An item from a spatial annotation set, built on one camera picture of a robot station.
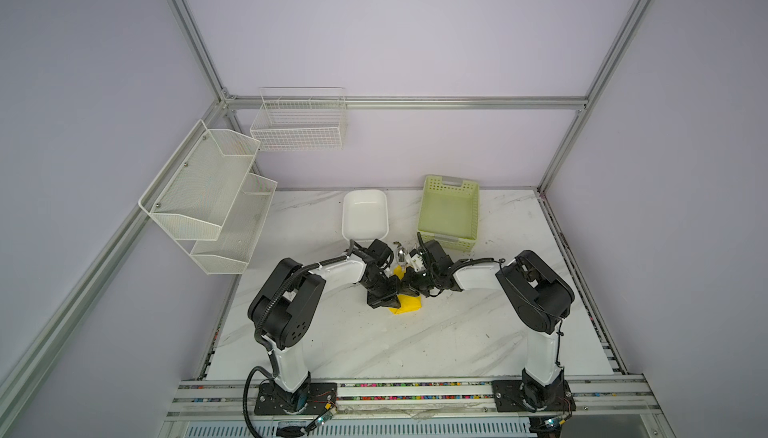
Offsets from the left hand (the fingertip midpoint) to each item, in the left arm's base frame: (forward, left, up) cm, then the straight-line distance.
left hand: (399, 306), depth 87 cm
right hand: (+5, +2, -1) cm, 6 cm away
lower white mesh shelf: (+14, +52, +7) cm, 55 cm away
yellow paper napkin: (+1, -2, -1) cm, 2 cm away
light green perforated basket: (+40, -20, -3) cm, 45 cm away
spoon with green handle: (+18, -1, 0) cm, 18 cm away
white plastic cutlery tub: (+34, +12, 0) cm, 36 cm away
